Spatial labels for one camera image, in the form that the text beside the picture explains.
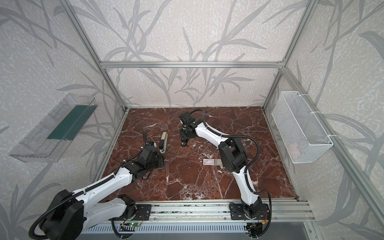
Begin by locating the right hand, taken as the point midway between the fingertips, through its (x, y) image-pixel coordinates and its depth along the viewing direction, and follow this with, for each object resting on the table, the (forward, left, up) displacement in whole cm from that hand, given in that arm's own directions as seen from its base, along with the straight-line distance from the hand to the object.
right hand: (184, 131), depth 96 cm
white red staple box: (-18, -18, -8) cm, 27 cm away
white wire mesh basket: (-22, -54, +26) cm, 64 cm away
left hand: (-16, +10, -1) cm, 19 cm away
